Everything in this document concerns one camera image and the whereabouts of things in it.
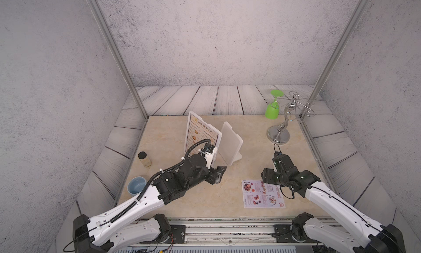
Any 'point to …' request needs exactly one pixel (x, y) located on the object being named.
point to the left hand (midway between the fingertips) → (222, 166)
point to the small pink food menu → (257, 194)
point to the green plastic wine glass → (272, 109)
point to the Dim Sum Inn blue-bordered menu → (199, 130)
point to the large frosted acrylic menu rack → (199, 118)
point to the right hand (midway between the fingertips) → (268, 175)
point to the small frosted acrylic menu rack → (230, 144)
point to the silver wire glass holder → (280, 134)
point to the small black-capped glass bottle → (142, 156)
